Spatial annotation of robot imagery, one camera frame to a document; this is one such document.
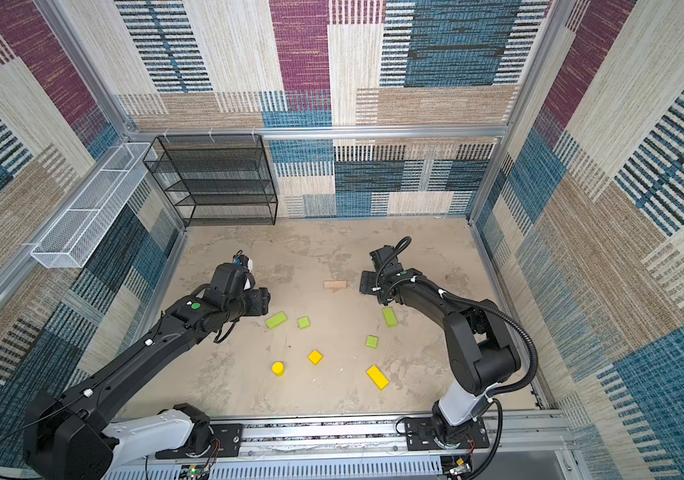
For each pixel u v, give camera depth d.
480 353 0.46
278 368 0.82
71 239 0.71
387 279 0.70
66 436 0.38
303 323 0.92
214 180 1.09
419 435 0.74
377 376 0.83
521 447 0.73
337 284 1.00
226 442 0.73
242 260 0.72
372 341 0.89
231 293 0.62
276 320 0.93
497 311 0.45
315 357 0.87
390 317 0.94
